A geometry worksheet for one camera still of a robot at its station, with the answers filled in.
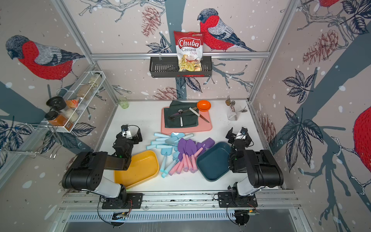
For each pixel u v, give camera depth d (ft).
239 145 2.27
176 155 2.91
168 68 3.51
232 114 3.41
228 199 2.39
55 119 1.97
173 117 3.53
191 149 2.95
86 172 1.48
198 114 3.61
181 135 3.23
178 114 3.66
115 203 2.24
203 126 3.43
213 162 2.92
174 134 3.21
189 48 2.71
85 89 2.55
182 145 3.02
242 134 2.47
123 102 3.84
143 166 2.80
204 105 3.68
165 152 3.02
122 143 2.26
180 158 2.87
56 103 2.03
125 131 2.55
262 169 1.44
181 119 3.51
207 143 3.09
